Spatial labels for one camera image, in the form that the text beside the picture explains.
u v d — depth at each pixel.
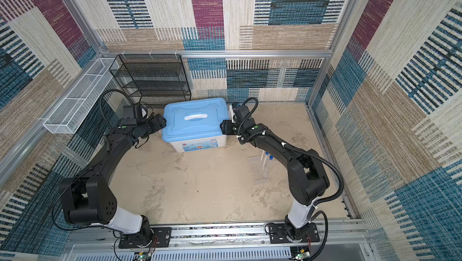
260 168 0.92
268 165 0.88
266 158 0.84
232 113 0.80
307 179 0.47
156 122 0.78
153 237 0.73
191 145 0.92
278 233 0.74
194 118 0.91
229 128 0.78
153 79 1.08
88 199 0.43
